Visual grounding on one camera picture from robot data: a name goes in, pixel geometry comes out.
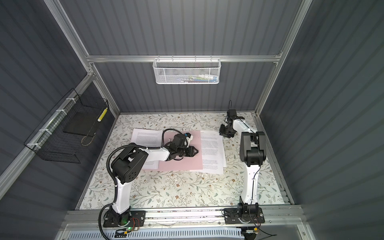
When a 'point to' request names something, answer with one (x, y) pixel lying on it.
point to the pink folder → (194, 162)
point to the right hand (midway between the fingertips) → (223, 134)
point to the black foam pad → (81, 123)
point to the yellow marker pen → (102, 114)
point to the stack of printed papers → (213, 155)
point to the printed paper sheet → (148, 137)
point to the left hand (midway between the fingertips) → (197, 151)
